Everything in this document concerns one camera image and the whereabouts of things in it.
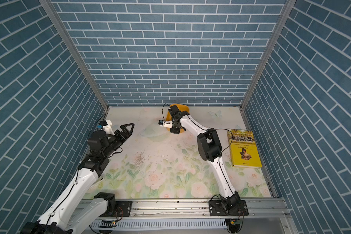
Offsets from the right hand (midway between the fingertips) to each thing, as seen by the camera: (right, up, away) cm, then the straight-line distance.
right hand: (174, 127), depth 104 cm
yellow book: (+46, -13, -10) cm, 49 cm away
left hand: (-19, +1, -28) cm, 34 cm away
